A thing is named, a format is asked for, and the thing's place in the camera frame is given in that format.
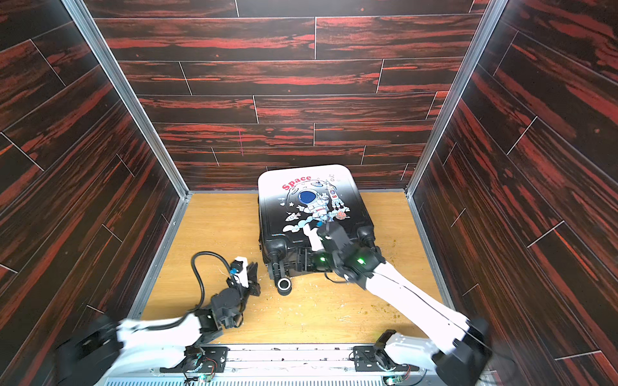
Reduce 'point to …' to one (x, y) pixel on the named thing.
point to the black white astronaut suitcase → (290, 199)
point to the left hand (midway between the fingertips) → (257, 265)
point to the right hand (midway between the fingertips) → (298, 256)
